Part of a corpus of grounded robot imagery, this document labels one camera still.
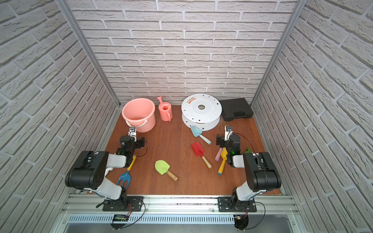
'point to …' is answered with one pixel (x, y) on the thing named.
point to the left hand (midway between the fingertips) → (130, 133)
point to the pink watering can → (165, 109)
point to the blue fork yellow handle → (126, 177)
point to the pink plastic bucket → (140, 113)
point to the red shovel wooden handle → (198, 150)
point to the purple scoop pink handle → (217, 157)
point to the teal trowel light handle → (197, 132)
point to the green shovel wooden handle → (162, 167)
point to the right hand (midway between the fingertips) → (226, 134)
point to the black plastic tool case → (231, 108)
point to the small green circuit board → (120, 218)
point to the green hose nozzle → (248, 150)
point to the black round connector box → (241, 223)
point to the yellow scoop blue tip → (224, 156)
